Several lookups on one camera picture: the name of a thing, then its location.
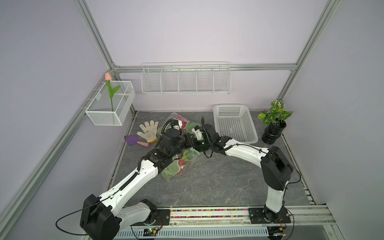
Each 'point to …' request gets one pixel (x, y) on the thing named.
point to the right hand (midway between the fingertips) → (184, 147)
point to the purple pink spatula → (131, 140)
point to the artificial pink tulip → (112, 92)
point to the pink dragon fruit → (182, 164)
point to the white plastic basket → (235, 121)
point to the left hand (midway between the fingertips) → (195, 136)
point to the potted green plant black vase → (275, 119)
